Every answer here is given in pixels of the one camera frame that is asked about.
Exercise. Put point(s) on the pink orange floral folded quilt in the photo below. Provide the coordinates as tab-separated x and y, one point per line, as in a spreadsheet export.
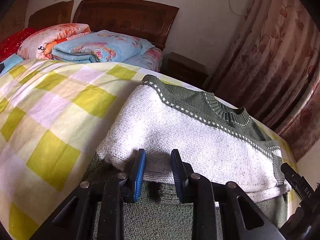
39	44

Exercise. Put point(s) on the light blue floral folded quilt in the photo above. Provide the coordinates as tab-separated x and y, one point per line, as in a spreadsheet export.
102	46

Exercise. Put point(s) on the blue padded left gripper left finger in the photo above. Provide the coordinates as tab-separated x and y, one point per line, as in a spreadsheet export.
132	188

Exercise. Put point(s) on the light blue cloth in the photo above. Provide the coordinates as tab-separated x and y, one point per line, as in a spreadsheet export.
8	63

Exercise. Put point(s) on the green and white knit sweater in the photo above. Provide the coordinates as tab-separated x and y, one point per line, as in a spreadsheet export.
219	142

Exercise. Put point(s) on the dark wooden nightstand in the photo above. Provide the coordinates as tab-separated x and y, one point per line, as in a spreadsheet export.
185	69

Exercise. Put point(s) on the pink floral curtain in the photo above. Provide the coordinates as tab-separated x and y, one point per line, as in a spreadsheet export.
272	69

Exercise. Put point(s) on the pink floral pillow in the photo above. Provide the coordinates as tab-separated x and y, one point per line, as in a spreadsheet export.
151	60

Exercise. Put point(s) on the dark wooden left headboard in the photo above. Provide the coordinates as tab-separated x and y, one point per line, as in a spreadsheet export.
58	13

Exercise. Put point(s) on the yellow checkered bed sheet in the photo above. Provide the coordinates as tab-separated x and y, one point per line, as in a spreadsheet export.
54	115

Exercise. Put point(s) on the dark wooden right headboard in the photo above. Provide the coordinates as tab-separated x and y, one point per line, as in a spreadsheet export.
143	19

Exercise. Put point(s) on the dark wooden headboard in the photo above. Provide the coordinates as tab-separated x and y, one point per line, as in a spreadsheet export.
58	13
143	19

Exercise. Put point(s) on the red patterned blanket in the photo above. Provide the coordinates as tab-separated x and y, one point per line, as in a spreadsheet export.
11	44

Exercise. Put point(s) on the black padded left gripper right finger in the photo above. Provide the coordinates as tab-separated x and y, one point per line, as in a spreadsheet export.
182	173

